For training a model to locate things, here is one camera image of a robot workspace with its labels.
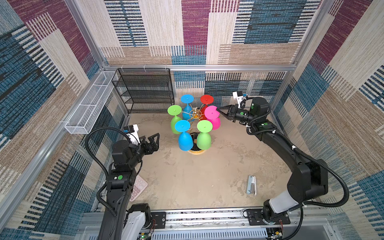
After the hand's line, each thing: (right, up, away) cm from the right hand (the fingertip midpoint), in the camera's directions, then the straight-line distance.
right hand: (216, 111), depth 74 cm
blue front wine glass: (-15, -15, +4) cm, 22 cm away
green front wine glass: (-6, -14, +4) cm, 16 cm away
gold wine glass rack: (-10, -1, +4) cm, 11 cm away
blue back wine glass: (-15, +8, +11) cm, 20 cm away
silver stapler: (+20, -39, +7) cm, 45 cm away
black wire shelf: (-47, +18, +37) cm, 62 cm away
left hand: (-30, -11, -3) cm, 32 cm away
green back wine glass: (-21, +1, +6) cm, 22 cm away
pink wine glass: (-1, -2, +1) cm, 3 cm away
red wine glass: (-4, +7, +11) cm, 13 cm away
